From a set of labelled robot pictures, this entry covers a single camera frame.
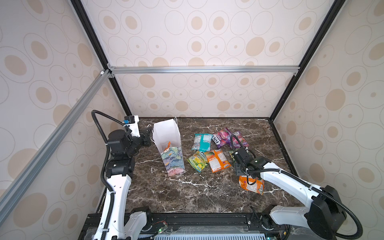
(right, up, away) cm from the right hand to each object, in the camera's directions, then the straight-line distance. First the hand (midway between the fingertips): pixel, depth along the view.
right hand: (242, 167), depth 85 cm
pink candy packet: (+2, +14, +17) cm, 22 cm away
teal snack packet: (-22, +13, +18) cm, 32 cm away
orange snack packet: (-13, +3, +7) cm, 16 cm away
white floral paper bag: (-44, +18, +5) cm, 48 cm away
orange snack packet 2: (+7, -9, -2) cm, 11 cm away
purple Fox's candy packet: (-6, +17, +19) cm, 26 cm away
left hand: (-46, +23, -17) cm, 54 cm away
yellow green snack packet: (-25, +3, +8) cm, 26 cm away
